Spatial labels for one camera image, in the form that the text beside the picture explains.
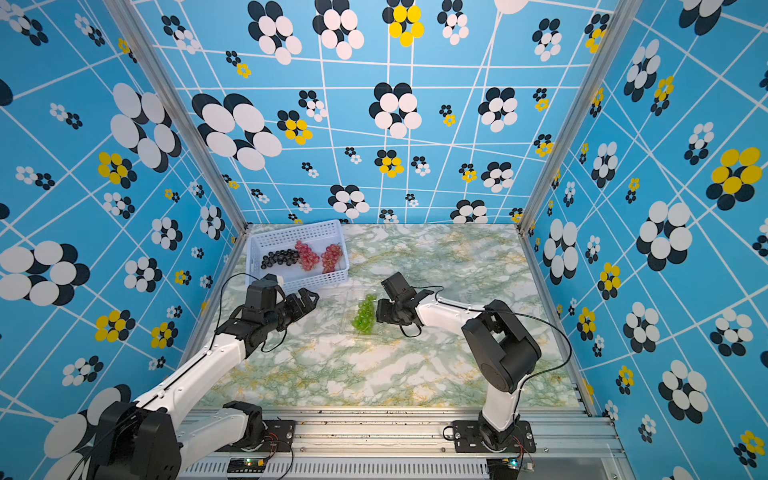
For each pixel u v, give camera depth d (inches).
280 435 29.0
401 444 28.8
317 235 45.2
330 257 42.3
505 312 19.8
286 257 41.7
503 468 27.7
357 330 35.7
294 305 29.7
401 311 27.6
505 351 18.6
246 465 28.4
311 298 31.0
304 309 29.9
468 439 28.4
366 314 36.6
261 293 25.3
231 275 42.8
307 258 42.4
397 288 29.0
